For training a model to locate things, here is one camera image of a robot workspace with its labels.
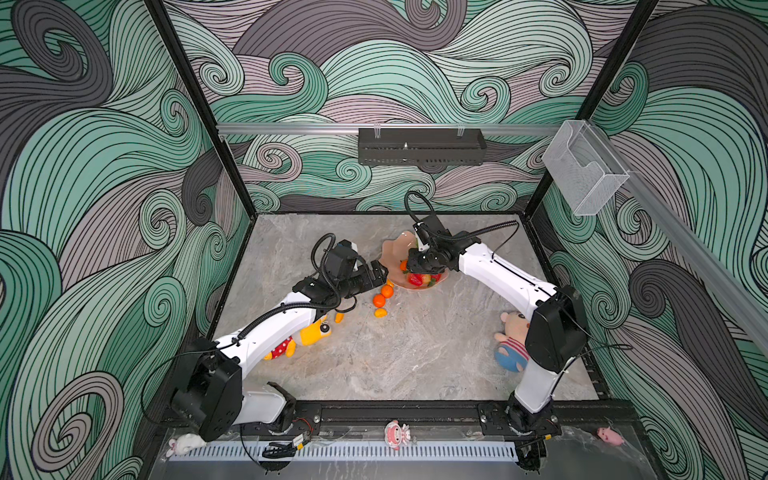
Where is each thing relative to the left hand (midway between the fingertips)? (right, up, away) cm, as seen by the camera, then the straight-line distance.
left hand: (379, 273), depth 82 cm
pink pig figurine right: (+55, -37, -12) cm, 68 cm away
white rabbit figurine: (-46, -38, -15) cm, 61 cm away
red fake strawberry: (+12, -4, +14) cm, 19 cm away
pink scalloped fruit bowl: (+5, +5, +23) cm, 24 cm away
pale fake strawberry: (+15, -3, +11) cm, 19 cm away
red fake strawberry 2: (+19, -2, +12) cm, 22 cm away
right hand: (+10, +2, +5) cm, 11 cm away
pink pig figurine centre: (+4, -36, -13) cm, 39 cm away
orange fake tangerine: (+3, -8, +15) cm, 17 cm away
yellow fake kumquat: (0, -14, +11) cm, 17 cm away
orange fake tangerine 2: (0, -10, +12) cm, 15 cm away
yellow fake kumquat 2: (-12, -15, +9) cm, 21 cm away
